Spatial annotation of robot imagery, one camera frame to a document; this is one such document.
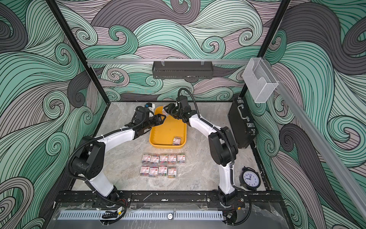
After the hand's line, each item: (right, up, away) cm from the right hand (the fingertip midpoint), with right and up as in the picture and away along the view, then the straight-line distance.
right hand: (163, 109), depth 90 cm
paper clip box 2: (-10, -31, -4) cm, 33 cm away
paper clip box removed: (-10, -37, -9) cm, 39 cm away
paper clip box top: (+1, -31, -4) cm, 31 cm away
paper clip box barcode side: (+12, -31, -4) cm, 33 cm away
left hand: (+1, -4, -1) cm, 4 cm away
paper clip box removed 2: (-5, -37, -9) cm, 38 cm away
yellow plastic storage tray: (+6, -17, +7) cm, 19 cm away
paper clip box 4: (+6, -31, -4) cm, 32 cm away
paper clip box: (+9, -21, +3) cm, 23 cm away
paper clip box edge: (+6, -36, -10) cm, 38 cm away
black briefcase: (+48, -8, -7) cm, 49 cm away
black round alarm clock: (+50, -39, -12) cm, 65 cm away
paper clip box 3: (-5, -31, -4) cm, 32 cm away
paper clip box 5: (+1, -37, -9) cm, 38 cm away
